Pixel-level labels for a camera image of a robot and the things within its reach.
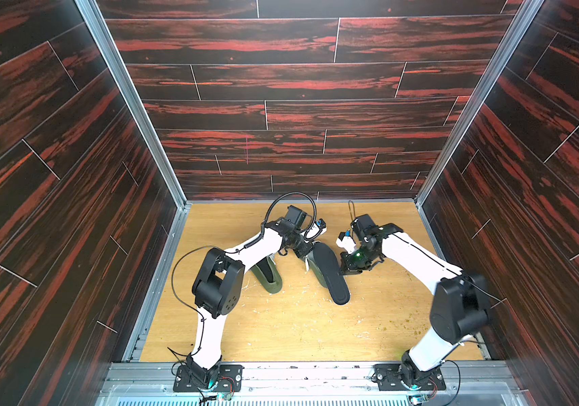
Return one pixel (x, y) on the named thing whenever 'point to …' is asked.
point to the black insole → (330, 268)
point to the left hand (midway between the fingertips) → (312, 245)
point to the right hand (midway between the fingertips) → (345, 271)
